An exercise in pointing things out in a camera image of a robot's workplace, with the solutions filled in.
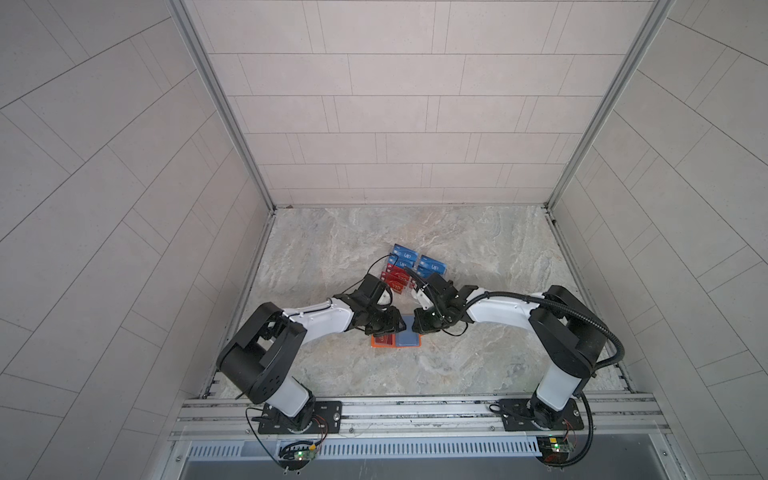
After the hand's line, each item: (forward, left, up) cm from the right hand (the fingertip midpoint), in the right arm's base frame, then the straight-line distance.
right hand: (411, 332), depth 86 cm
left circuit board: (-27, +28, +2) cm, 39 cm away
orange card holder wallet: (-2, +1, +1) cm, 3 cm away
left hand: (+1, 0, +2) cm, 2 cm away
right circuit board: (-29, -30, -1) cm, 42 cm away
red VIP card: (-2, +8, +2) cm, 8 cm away
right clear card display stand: (+17, -7, +9) cm, 20 cm away
